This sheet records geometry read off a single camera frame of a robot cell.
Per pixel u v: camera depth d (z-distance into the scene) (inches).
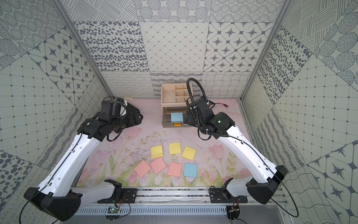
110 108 20.2
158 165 33.3
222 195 26.0
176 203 28.7
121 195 28.3
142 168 32.4
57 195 14.6
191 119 24.2
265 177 15.0
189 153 35.4
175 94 34.0
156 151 35.7
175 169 33.2
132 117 25.0
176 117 34.9
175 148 36.0
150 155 34.7
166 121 34.0
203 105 18.9
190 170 33.0
